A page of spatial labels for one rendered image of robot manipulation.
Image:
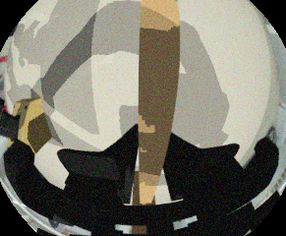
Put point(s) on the long wooden rail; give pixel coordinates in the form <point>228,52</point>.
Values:
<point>157,82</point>

